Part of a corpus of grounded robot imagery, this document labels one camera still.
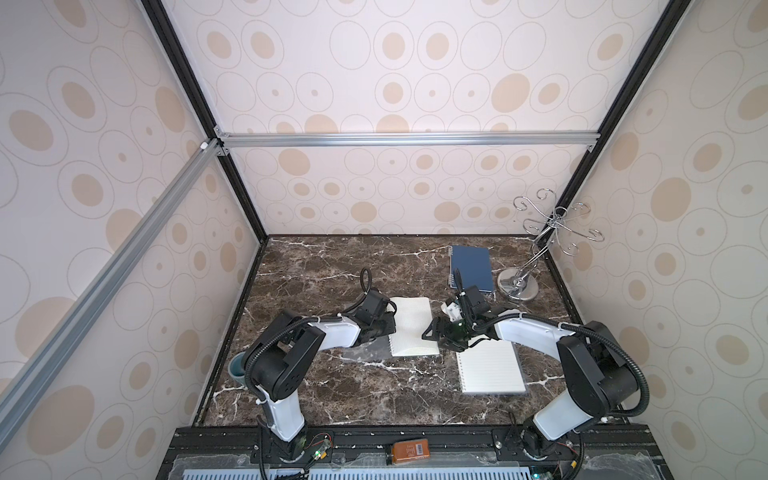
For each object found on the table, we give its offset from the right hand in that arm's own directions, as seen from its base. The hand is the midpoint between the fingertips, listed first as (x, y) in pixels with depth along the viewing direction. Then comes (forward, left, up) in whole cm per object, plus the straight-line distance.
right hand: (439, 337), depth 89 cm
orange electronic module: (-29, +8, +1) cm, 30 cm away
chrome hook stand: (+23, -30, -2) cm, 38 cm away
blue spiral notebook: (+33, -15, -4) cm, 37 cm away
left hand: (+5, +11, -2) cm, 12 cm away
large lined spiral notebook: (-6, -16, -5) cm, 18 cm away
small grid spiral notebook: (+8, +8, -4) cm, 12 cm away
